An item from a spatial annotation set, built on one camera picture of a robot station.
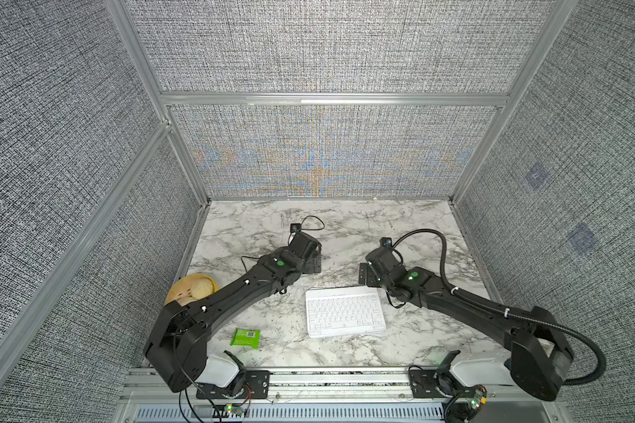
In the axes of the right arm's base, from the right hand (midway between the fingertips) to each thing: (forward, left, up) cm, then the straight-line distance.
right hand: (373, 264), depth 84 cm
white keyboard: (-12, +9, -9) cm, 18 cm away
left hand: (+2, +21, +2) cm, 21 cm away
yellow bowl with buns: (-5, +59, -6) cm, 59 cm away
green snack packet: (-19, +40, -11) cm, 46 cm away
